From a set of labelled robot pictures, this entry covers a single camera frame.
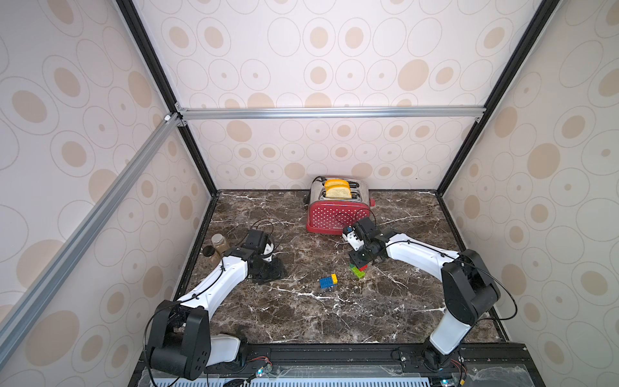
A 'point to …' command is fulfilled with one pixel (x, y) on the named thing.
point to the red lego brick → (363, 268)
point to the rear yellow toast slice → (331, 183)
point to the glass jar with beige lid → (219, 243)
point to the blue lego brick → (326, 282)
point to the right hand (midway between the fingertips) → (353, 261)
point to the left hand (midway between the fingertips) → (287, 272)
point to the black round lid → (208, 251)
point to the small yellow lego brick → (334, 278)
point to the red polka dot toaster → (334, 200)
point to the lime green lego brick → (359, 273)
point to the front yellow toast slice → (342, 193)
